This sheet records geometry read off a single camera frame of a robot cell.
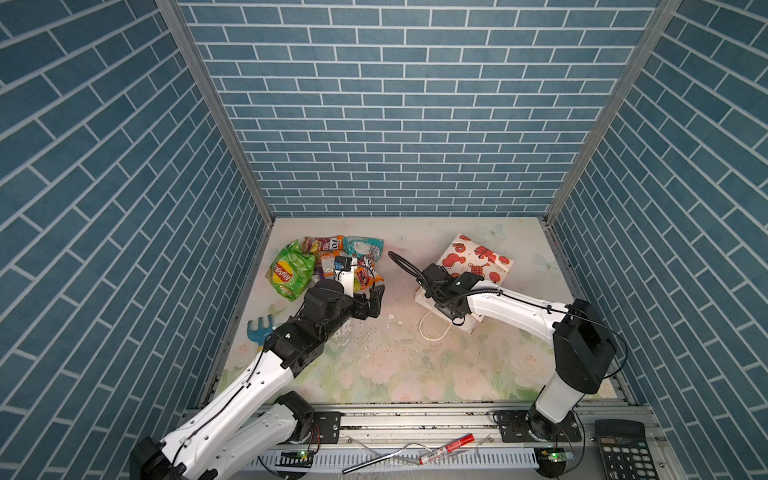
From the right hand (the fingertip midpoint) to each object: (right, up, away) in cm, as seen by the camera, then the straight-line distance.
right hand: (453, 292), depth 88 cm
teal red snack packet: (-29, +14, +17) cm, 36 cm away
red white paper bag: (+5, +11, +6) cm, 13 cm away
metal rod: (-29, -38, -20) cm, 51 cm away
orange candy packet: (-49, +14, +20) cm, 55 cm away
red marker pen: (-1, -33, -17) cm, 38 cm away
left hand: (-24, +4, -14) cm, 28 cm away
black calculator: (+37, -34, -19) cm, 54 cm away
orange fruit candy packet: (-27, +4, +11) cm, 30 cm away
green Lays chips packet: (-51, +6, +6) cm, 52 cm away
